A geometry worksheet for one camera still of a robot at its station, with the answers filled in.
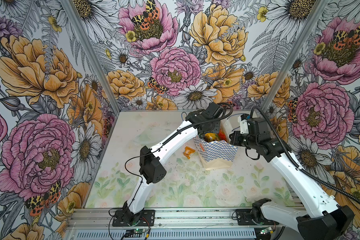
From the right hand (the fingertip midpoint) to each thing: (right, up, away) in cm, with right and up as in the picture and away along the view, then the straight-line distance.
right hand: (229, 140), depth 76 cm
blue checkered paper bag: (-4, -8, +6) cm, 11 cm away
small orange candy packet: (-20, -9, +21) cm, 31 cm away
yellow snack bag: (-8, +1, +11) cm, 14 cm away
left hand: (-8, +5, +6) cm, 11 cm away
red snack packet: (0, +1, +16) cm, 16 cm away
